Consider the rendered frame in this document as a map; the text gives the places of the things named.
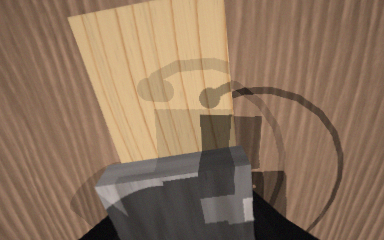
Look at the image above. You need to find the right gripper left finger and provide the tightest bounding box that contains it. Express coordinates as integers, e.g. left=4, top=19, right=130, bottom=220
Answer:
left=79, top=216, right=121, bottom=240

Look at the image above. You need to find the light wooden plank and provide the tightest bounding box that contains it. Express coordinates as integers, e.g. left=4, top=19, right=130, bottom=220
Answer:
left=67, top=0, right=236, bottom=163

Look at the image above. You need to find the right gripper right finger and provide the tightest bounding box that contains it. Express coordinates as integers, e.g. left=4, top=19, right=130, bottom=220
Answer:
left=252, top=190, right=320, bottom=240

